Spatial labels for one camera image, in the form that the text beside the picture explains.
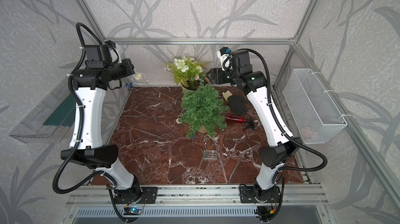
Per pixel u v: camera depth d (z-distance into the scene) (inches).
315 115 24.0
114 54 21.5
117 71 22.4
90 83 17.7
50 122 24.5
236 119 37.7
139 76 28.8
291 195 29.5
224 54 23.9
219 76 24.2
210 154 34.1
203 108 29.6
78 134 16.4
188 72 35.9
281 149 16.8
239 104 42.8
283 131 17.1
